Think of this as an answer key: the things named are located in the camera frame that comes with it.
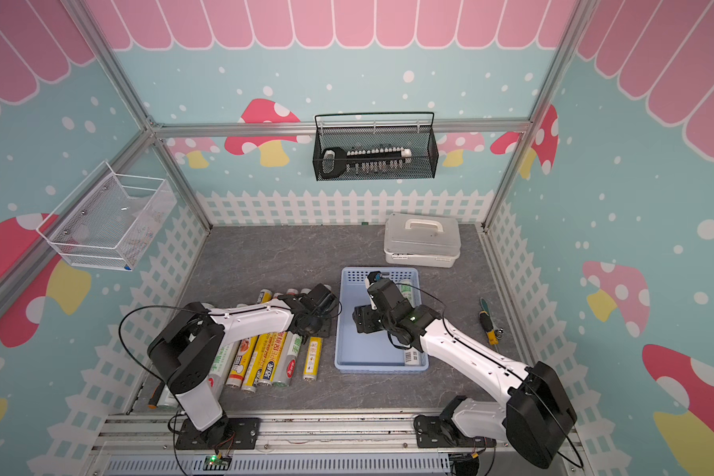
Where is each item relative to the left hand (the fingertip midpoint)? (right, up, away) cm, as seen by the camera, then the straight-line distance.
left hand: (322, 332), depth 92 cm
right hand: (+13, +8, -10) cm, 19 cm away
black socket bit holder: (+4, +53, -2) cm, 53 cm away
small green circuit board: (-24, -28, -19) cm, 41 cm away
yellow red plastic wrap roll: (-1, -5, -9) cm, 10 cm away
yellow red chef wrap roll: (-13, -4, -7) cm, 15 cm away
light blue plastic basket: (+16, -4, -5) cm, 17 cm away
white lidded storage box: (+33, +29, +10) cm, 45 cm away
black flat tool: (-43, -13, -13) cm, 46 cm away
